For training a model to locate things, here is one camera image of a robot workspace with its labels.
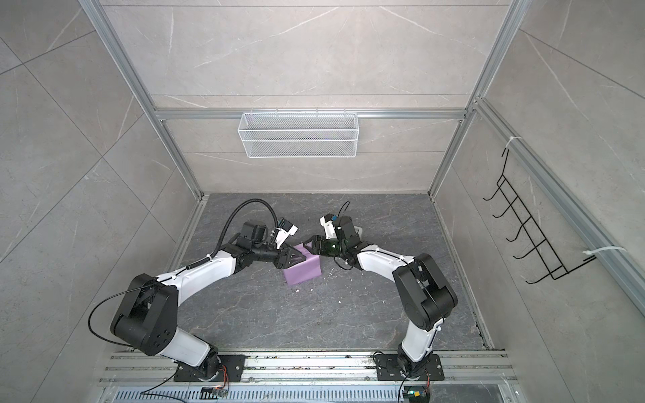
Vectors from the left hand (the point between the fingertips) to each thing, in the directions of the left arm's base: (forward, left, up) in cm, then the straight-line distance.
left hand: (303, 252), depth 83 cm
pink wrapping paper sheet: (-2, -1, -9) cm, 9 cm away
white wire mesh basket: (+46, +2, +15) cm, 49 cm away
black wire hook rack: (-12, -63, +19) cm, 67 cm away
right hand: (+6, -2, -4) cm, 7 cm away
